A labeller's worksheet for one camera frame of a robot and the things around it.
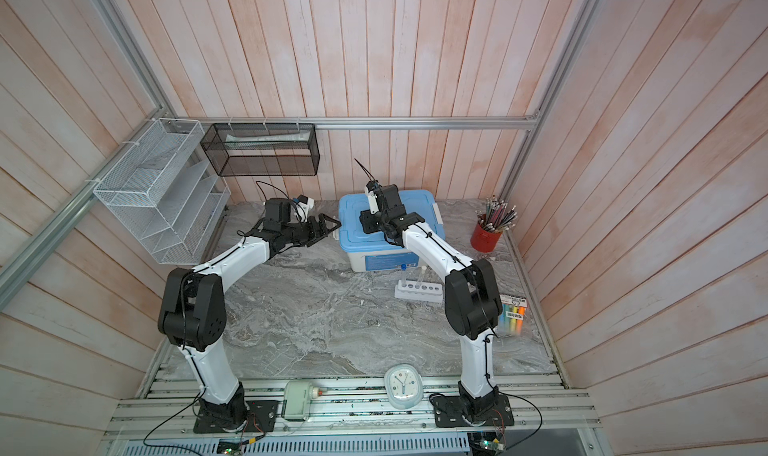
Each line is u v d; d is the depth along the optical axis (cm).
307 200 87
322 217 84
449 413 73
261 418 73
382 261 95
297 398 73
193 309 51
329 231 83
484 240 101
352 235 90
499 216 99
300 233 81
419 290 93
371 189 82
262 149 105
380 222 71
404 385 76
